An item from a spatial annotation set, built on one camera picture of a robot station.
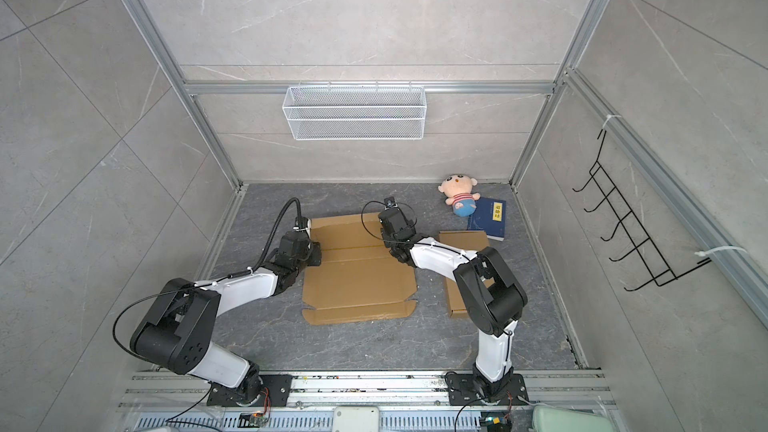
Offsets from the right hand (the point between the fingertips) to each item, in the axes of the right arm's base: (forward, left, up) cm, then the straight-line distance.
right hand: (397, 221), depth 97 cm
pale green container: (-53, -37, -10) cm, 65 cm away
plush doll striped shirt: (+17, -24, -4) cm, 29 cm away
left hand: (-5, +27, -1) cm, 27 cm away
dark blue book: (+8, -34, -8) cm, 36 cm away
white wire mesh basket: (+31, +13, +21) cm, 40 cm away
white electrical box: (-52, +11, -7) cm, 54 cm away
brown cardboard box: (0, -29, -13) cm, 31 cm away
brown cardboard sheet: (-18, +12, -4) cm, 22 cm away
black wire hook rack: (-31, -52, +23) cm, 65 cm away
